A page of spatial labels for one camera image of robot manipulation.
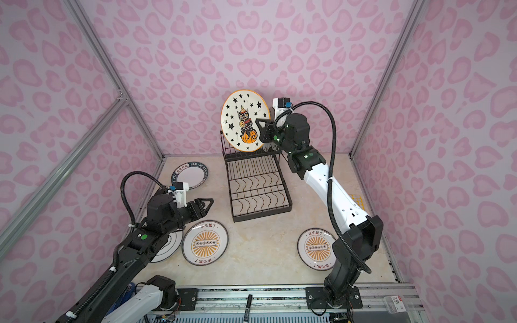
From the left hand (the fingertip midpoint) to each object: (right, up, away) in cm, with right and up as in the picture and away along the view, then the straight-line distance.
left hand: (210, 199), depth 74 cm
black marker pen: (+14, -39, -3) cm, 41 cm away
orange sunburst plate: (-6, -20, +12) cm, 25 cm away
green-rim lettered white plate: (-20, +9, +37) cm, 43 cm away
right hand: (+18, +28, -6) cm, 34 cm away
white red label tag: (+67, -36, -4) cm, 76 cm away
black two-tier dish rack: (+16, +5, +32) cm, 37 cm away
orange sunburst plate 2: (+41, -23, +11) cm, 48 cm away
